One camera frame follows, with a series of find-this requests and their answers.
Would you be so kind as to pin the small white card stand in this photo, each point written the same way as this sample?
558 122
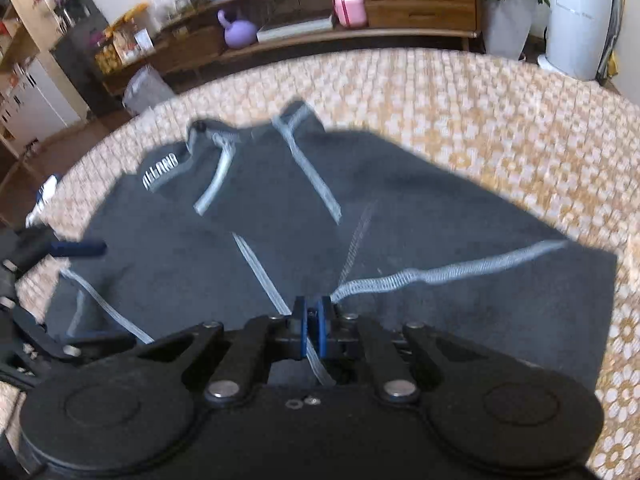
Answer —
142 40

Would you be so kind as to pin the purple kettlebell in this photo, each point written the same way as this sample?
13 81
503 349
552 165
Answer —
240 32

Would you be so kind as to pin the yellow snack bag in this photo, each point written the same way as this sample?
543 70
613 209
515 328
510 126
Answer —
130 12

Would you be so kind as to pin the dark grey shirt grey stitching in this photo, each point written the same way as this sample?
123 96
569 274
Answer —
425 210

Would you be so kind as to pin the white cabinets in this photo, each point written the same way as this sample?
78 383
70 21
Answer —
40 100

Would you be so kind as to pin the pink plastic container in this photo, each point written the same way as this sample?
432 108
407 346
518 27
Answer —
350 10

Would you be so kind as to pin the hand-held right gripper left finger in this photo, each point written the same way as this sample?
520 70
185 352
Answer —
300 327

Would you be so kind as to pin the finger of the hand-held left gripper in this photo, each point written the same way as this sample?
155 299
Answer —
90 346
80 248

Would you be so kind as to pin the round table lace tablecloth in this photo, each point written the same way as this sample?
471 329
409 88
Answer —
500 125

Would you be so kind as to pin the black cabinet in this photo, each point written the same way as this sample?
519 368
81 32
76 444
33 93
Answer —
80 60

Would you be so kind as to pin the translucent plastic waste bin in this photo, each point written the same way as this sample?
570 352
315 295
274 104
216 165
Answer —
147 90

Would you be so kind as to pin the flat white box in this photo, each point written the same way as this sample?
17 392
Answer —
295 29

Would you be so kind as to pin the wooden media console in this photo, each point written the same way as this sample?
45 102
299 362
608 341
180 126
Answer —
415 0

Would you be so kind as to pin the potted green plant white pot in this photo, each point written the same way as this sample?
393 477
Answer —
505 25

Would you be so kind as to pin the blue white polo shirt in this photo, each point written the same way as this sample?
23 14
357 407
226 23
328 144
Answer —
45 192

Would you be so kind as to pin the wooden shelf unit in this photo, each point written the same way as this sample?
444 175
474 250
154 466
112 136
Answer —
15 35

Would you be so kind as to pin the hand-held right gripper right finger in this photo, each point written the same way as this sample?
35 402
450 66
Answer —
325 327

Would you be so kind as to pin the white tower air purifier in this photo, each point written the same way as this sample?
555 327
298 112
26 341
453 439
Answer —
575 15

